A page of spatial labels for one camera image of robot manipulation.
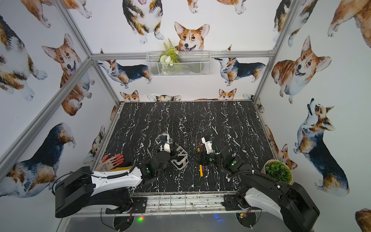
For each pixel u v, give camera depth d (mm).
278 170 742
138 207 732
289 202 405
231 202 734
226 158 618
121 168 843
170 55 825
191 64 924
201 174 834
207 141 733
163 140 676
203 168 857
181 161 784
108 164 861
